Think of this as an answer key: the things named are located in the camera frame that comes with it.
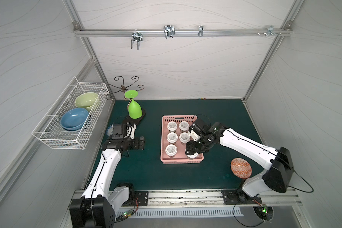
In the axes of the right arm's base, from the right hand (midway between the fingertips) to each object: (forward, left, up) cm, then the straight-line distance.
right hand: (190, 151), depth 77 cm
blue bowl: (+3, +55, +22) cm, 60 cm away
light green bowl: (+17, +56, +22) cm, 62 cm away
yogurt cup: (+12, +11, -7) cm, 18 cm away
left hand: (+5, +31, 0) cm, 32 cm away
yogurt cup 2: (+13, +3, -7) cm, 15 cm away
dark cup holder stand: (+36, +45, +18) cm, 61 cm away
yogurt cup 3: (+3, +11, -6) cm, 13 cm away
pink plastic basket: (+2, +5, -13) cm, 14 cm away
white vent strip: (-26, +5, -13) cm, 30 cm away
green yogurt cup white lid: (+21, +12, -7) cm, 25 cm away
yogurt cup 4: (-3, -1, +2) cm, 4 cm away
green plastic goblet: (+21, +34, +11) cm, 41 cm away
